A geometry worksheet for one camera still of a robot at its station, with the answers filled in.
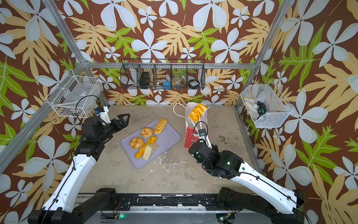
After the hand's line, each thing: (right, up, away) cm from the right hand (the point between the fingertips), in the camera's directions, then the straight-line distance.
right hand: (200, 147), depth 69 cm
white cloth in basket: (+34, +23, +15) cm, 44 cm away
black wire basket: (-22, +47, +28) cm, 59 cm away
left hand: (-40, +16, +4) cm, 43 cm away
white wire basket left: (-70, +28, +10) cm, 76 cm away
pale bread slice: (-29, -6, +19) cm, 35 cm away
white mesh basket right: (+43, +19, +5) cm, 48 cm away
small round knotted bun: (-34, +4, +29) cm, 45 cm away
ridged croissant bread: (-1, +18, +2) cm, 18 cm away
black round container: (0, +39, +26) cm, 47 cm away
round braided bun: (-40, -2, +24) cm, 46 cm away
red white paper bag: (-3, +9, +5) cm, 11 cm away
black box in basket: (-36, +43, +30) cm, 64 cm away
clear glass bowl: (-11, +39, +23) cm, 47 cm away
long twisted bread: (-36, -9, +21) cm, 43 cm away
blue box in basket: (-19, +37, +23) cm, 47 cm away
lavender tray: (-19, 0, +35) cm, 39 cm away
